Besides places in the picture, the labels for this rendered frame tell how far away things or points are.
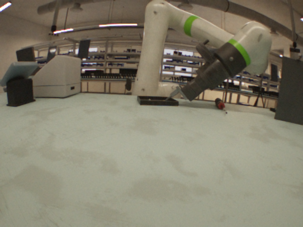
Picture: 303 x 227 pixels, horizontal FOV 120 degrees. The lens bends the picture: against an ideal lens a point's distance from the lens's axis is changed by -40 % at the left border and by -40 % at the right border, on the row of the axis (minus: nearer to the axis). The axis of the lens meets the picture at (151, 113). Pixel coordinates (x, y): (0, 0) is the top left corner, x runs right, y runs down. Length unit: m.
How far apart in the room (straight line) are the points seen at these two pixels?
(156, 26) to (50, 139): 0.57
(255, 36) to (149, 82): 0.45
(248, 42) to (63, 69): 0.55
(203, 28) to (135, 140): 0.57
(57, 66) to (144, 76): 0.36
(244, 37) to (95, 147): 0.42
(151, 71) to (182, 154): 0.51
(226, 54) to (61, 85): 0.50
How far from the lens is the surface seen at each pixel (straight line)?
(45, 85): 0.55
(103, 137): 0.19
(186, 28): 0.72
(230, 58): 0.40
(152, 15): 0.65
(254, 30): 0.44
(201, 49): 0.42
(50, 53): 5.00
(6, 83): 0.52
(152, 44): 0.63
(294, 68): 0.55
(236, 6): 4.47
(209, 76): 0.40
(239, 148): 0.21
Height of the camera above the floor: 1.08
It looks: 15 degrees down
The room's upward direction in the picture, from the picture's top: 4 degrees clockwise
